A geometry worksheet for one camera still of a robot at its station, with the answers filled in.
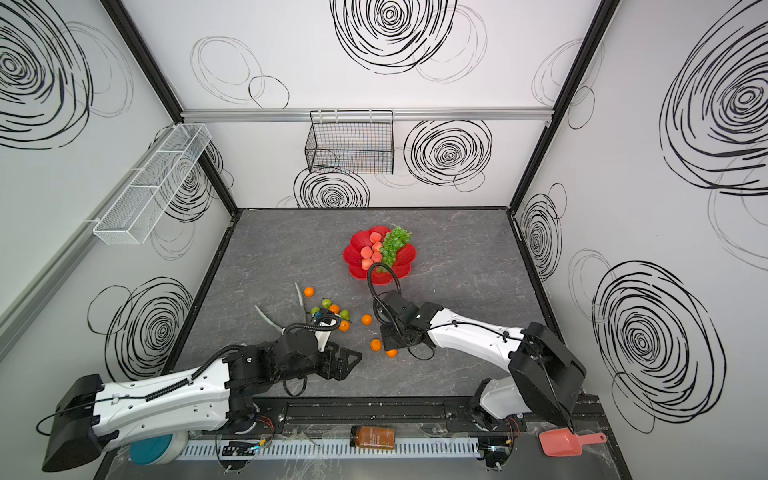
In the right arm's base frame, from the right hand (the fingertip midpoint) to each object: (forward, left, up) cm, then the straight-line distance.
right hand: (386, 343), depth 82 cm
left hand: (-6, +8, +7) cm, 12 cm away
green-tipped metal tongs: (+6, +35, -2) cm, 35 cm away
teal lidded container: (-26, +47, +5) cm, 54 cm away
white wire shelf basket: (+22, +63, +30) cm, 73 cm away
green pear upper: (+13, +20, -3) cm, 24 cm away
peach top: (+31, +8, 0) cm, 32 cm away
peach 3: (+28, +8, -2) cm, 29 cm away
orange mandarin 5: (-2, -2, -2) cm, 3 cm away
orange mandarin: (+17, +26, -3) cm, 31 cm away
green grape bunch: (+36, -1, +1) cm, 36 cm away
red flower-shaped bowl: (+32, -6, -2) cm, 33 cm away
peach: (+35, +5, -1) cm, 35 cm away
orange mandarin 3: (+8, +6, -3) cm, 11 cm away
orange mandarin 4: (0, +3, -3) cm, 4 cm away
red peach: (+37, +5, +1) cm, 38 cm away
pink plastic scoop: (-21, -43, -5) cm, 48 cm away
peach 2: (+30, +4, -1) cm, 31 cm away
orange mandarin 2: (+12, +17, -5) cm, 22 cm away
